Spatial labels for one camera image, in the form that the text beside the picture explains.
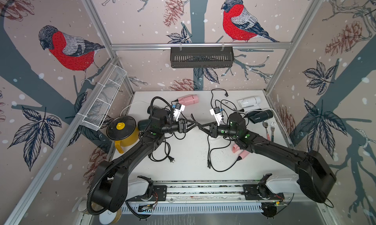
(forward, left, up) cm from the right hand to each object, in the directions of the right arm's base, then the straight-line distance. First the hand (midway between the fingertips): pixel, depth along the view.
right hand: (201, 126), depth 74 cm
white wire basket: (+10, +62, -2) cm, 63 cm away
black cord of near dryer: (-5, -5, -22) cm, 23 cm away
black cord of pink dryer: (+33, +22, -18) cm, 43 cm away
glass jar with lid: (-35, +51, -10) cm, 63 cm away
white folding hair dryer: (+33, -37, -18) cm, 53 cm away
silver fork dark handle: (+14, -50, -21) cm, 56 cm away
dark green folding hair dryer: (+20, -39, -18) cm, 47 cm away
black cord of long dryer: (-10, +17, -22) cm, 30 cm away
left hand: (+1, +2, +3) cm, 3 cm away
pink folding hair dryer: (+34, +9, -17) cm, 39 cm away
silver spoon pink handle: (+17, -46, -22) cm, 54 cm away
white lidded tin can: (-39, +41, -16) cm, 59 cm away
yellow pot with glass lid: (+2, +46, -10) cm, 47 cm away
